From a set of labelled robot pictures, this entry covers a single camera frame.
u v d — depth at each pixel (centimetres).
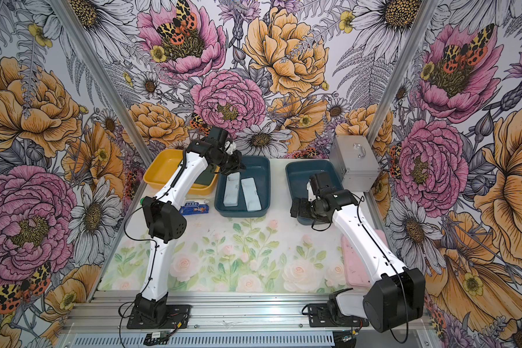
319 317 73
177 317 74
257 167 116
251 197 104
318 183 63
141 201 58
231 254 89
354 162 104
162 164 119
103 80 88
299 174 110
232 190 107
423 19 73
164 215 58
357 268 81
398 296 39
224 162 79
